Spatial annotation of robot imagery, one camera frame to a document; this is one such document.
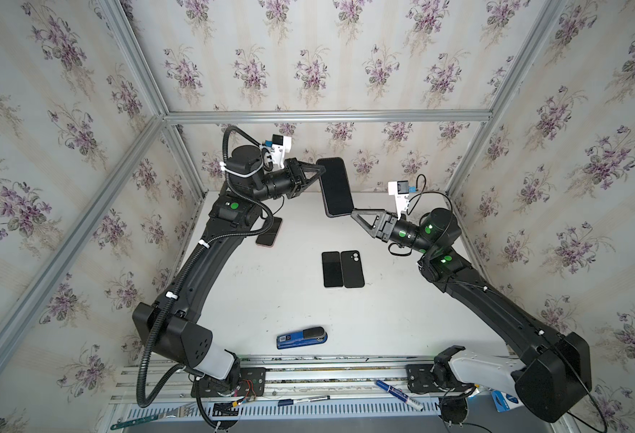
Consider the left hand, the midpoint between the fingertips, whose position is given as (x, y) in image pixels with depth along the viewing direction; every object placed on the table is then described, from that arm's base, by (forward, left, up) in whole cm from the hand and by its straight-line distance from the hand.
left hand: (326, 169), depth 62 cm
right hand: (-7, -9, -8) cm, 14 cm away
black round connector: (-43, -35, -47) cm, 72 cm away
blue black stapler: (-26, +6, -42) cm, 50 cm away
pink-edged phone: (+12, +21, -45) cm, 51 cm away
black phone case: (-1, -11, -45) cm, 46 cm away
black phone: (-1, -3, -45) cm, 45 cm away
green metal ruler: (-45, +49, -46) cm, 80 cm away
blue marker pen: (-40, -20, -43) cm, 62 cm away
